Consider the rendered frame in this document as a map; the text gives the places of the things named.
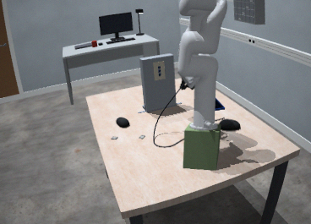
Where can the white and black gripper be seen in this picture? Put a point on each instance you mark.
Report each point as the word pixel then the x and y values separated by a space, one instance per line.
pixel 195 80

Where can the beige wall plate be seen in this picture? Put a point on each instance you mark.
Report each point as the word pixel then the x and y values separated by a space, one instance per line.
pixel 161 67

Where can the black computer mouse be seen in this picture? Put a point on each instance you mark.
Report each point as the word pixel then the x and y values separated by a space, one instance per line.
pixel 122 122
pixel 229 124

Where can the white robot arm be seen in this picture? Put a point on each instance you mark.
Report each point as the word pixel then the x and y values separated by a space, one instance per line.
pixel 198 40

